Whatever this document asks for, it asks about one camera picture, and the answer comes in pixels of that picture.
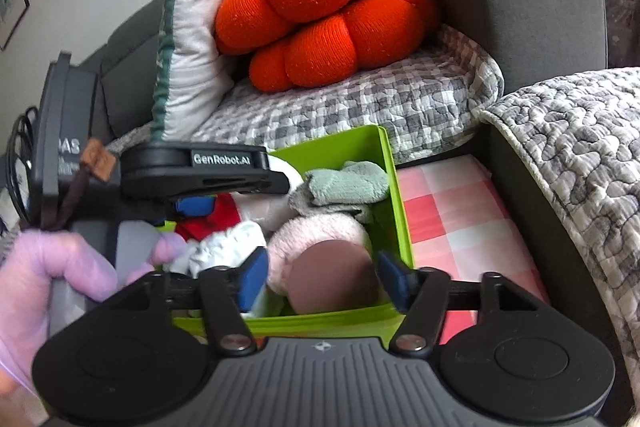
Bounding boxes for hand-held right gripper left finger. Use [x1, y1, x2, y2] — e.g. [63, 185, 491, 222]
[102, 251, 272, 354]

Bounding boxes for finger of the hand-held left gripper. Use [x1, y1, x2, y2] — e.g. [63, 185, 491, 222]
[172, 196, 219, 219]
[119, 144, 292, 200]

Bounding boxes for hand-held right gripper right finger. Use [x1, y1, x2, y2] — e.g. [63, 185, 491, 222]
[375, 251, 550, 354]

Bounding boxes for white cloth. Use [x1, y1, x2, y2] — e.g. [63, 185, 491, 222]
[170, 223, 269, 314]

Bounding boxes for pink fluffy plush toy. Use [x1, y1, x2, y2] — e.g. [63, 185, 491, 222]
[266, 212, 382, 316]

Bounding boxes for green plastic box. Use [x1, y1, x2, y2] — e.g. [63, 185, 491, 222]
[171, 124, 417, 344]

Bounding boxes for white rabbit plush green hat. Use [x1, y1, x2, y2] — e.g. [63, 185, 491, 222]
[175, 157, 392, 244]

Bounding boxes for person's left hand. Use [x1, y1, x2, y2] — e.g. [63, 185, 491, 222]
[0, 229, 189, 408]

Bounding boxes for pink checkered tablecloth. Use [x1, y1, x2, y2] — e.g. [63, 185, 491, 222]
[394, 154, 552, 344]

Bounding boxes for green white throw pillow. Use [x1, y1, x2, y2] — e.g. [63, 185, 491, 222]
[150, 0, 249, 144]

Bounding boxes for grey checkered quilted blanket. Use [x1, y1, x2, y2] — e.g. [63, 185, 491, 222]
[107, 24, 506, 168]

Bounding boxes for dark grey sofa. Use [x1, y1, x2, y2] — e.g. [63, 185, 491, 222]
[89, 0, 621, 408]

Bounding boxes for brown strap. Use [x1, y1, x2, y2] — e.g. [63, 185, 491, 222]
[40, 139, 119, 229]

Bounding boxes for black cable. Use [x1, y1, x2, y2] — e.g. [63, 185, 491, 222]
[7, 106, 42, 224]

